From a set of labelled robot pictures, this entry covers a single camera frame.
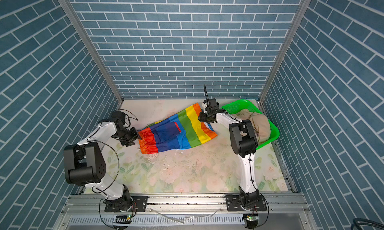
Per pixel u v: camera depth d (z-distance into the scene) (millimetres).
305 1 723
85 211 741
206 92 826
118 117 749
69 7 735
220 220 770
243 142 576
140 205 732
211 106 844
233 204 735
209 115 802
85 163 456
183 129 981
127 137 784
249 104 1089
